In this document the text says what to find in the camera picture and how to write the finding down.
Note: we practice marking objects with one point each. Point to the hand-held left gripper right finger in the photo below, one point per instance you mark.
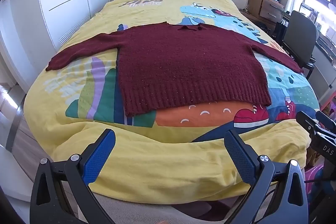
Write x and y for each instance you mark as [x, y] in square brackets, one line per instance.
[237, 154]

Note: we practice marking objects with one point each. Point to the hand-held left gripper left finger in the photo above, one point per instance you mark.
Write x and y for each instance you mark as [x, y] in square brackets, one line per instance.
[97, 154]

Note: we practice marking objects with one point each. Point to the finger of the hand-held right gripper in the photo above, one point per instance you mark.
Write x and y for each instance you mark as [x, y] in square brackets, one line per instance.
[307, 121]
[326, 121]

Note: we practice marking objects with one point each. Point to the maroon knit sweater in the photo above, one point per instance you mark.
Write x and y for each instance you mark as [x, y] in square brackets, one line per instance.
[183, 64]

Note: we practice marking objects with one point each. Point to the pink plastic object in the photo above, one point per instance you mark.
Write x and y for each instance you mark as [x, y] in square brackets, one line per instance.
[315, 179]

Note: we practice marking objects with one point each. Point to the yellow printed dinosaur duvet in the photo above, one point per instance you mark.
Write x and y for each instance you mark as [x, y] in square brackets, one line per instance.
[147, 158]

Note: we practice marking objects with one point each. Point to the grey office chair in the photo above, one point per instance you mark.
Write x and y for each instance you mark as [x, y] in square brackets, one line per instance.
[299, 35]

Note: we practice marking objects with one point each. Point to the wooden drawer cabinet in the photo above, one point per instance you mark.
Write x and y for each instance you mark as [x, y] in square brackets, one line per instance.
[265, 7]

